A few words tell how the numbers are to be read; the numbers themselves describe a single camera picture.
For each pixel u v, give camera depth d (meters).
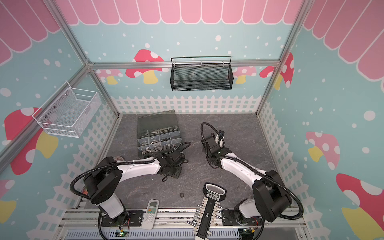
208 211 0.76
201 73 0.94
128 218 0.73
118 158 0.94
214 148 0.66
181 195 0.81
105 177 0.51
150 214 0.74
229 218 0.74
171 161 0.71
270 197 0.42
